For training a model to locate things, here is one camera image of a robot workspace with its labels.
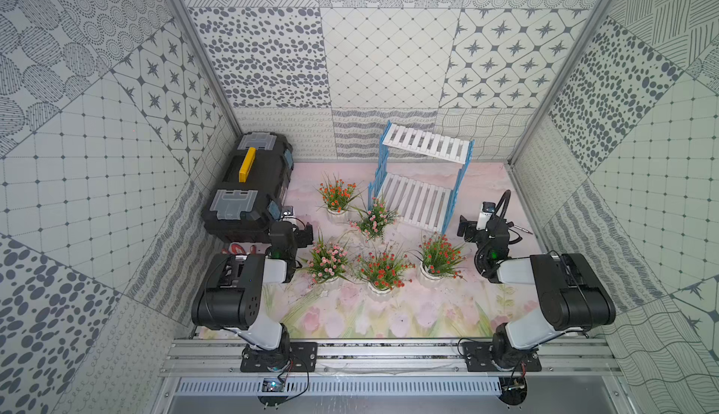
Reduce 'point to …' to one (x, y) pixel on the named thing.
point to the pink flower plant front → (326, 262)
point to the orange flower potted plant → (336, 195)
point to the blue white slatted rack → (416, 202)
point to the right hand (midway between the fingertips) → (476, 220)
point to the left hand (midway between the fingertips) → (301, 223)
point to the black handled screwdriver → (511, 225)
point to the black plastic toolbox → (252, 197)
